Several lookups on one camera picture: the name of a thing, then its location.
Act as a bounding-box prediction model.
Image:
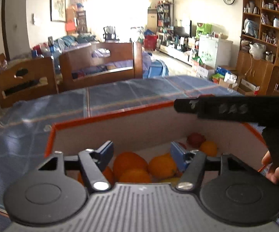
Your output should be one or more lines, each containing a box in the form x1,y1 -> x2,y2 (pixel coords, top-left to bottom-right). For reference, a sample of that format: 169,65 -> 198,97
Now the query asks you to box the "large yellow round fruit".
159,177 -> 180,186

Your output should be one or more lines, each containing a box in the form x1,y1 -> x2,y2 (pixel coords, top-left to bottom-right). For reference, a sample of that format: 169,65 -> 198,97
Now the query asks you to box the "framed wall painting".
50,0 -> 66,23

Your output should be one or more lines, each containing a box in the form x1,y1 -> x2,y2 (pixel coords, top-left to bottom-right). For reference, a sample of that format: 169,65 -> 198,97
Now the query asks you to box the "large front orange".
113,152 -> 148,180

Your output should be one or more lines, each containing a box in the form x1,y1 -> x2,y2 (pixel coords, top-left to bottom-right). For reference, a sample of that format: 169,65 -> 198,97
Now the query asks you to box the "orange cardboard box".
45,102 -> 267,170

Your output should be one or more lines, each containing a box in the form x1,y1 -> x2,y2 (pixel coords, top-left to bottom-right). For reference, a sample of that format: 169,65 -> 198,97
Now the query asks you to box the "small red tomato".
187,132 -> 206,148

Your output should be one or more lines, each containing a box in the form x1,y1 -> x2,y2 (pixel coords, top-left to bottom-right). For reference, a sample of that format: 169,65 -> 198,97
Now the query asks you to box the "blue plaid tablecloth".
0,75 -> 236,211

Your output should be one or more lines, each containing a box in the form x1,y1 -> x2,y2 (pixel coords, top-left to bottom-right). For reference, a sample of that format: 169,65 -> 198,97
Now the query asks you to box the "large orange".
148,156 -> 177,180
113,152 -> 148,180

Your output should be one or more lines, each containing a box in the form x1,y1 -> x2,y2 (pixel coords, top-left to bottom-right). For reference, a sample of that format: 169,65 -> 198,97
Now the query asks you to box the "white cabinet green decal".
198,35 -> 233,69

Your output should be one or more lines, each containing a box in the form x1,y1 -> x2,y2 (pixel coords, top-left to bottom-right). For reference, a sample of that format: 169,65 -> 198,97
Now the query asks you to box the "black office chair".
103,26 -> 119,42

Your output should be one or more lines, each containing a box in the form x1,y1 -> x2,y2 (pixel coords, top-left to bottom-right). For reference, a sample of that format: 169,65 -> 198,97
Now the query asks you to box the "wooden bookshelf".
236,0 -> 279,95

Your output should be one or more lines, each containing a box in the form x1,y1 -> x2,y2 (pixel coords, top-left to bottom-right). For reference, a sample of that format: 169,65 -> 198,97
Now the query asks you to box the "small tangerine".
199,141 -> 218,157
118,169 -> 152,183

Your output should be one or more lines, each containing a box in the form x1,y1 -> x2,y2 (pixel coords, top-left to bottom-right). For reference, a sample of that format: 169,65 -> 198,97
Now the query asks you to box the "wooden chair left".
0,57 -> 58,108

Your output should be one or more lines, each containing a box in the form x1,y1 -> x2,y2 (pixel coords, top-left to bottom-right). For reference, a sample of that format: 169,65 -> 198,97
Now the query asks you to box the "wooden chair middle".
59,42 -> 143,92

